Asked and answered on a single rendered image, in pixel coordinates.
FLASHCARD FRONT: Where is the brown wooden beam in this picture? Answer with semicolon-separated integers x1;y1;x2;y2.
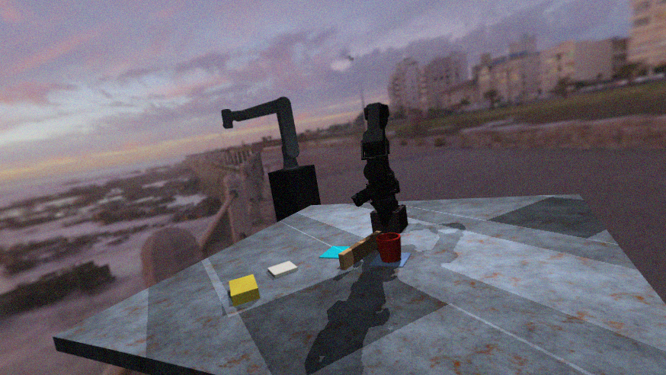
338;231;382;270

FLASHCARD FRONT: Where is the yellow cube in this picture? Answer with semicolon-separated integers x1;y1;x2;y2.
229;274;260;306

